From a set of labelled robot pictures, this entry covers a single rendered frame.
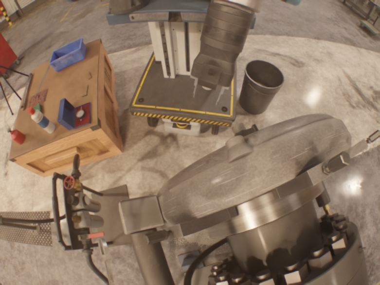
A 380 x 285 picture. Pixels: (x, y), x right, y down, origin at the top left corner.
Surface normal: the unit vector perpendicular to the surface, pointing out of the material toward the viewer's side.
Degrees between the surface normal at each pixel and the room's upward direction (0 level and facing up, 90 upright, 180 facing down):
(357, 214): 0
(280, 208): 12
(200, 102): 0
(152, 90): 0
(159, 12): 90
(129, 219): 23
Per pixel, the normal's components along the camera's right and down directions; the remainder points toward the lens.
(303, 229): 0.14, -0.41
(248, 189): -0.18, 0.23
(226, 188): -0.51, -0.24
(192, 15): -0.15, 0.89
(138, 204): 0.35, -0.51
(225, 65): -0.24, 0.59
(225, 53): -0.28, 0.73
